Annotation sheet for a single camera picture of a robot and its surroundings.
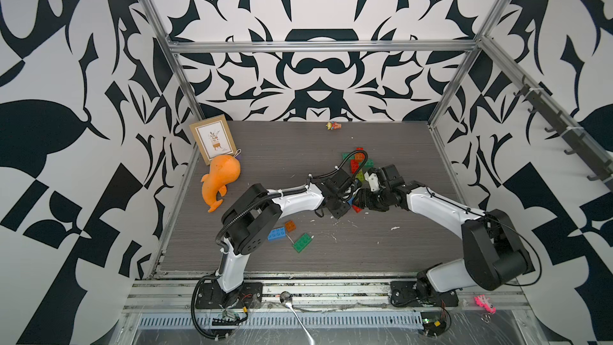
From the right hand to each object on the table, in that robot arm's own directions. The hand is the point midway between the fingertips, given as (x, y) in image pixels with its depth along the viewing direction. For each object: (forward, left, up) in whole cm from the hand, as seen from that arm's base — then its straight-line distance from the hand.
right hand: (357, 198), depth 90 cm
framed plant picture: (+26, +58, +6) cm, 63 cm away
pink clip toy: (-32, -34, -4) cm, 47 cm away
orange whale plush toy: (+10, +51, +4) cm, 52 cm away
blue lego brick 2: (-12, +29, -3) cm, 32 cm away
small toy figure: (+40, +6, -2) cm, 40 cm away
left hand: (0, +6, -2) cm, 6 cm away
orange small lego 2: (+2, +3, +23) cm, 24 cm away
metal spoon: (-31, +25, -5) cm, 40 cm away
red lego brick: (-5, +1, +1) cm, 5 cm away
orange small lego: (-9, +25, -3) cm, 26 cm away
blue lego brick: (-2, +3, +2) cm, 4 cm away
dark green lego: (-15, +21, -3) cm, 26 cm away
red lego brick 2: (+26, -5, -2) cm, 26 cm away
